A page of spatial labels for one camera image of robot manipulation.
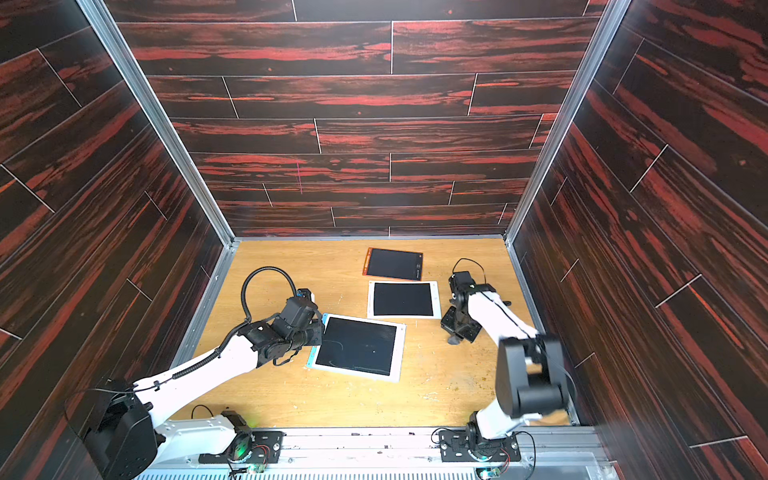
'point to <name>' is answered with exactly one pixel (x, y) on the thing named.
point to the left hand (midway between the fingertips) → (325, 328)
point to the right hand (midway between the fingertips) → (459, 331)
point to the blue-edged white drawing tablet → (360, 347)
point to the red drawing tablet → (393, 264)
